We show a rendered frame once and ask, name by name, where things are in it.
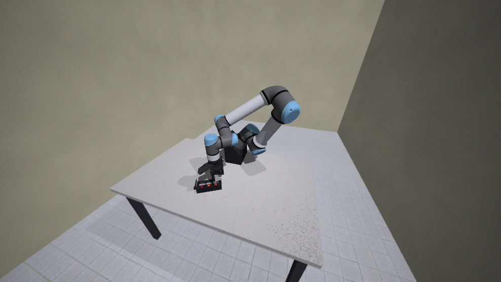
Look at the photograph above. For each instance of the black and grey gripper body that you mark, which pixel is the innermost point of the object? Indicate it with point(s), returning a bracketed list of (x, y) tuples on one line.
[(218, 166)]

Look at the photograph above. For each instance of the black power strip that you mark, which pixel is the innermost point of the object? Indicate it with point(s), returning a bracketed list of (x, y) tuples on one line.
[(207, 185)]

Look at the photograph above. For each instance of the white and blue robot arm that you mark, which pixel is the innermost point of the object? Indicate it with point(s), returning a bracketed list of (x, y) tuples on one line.
[(285, 111)]

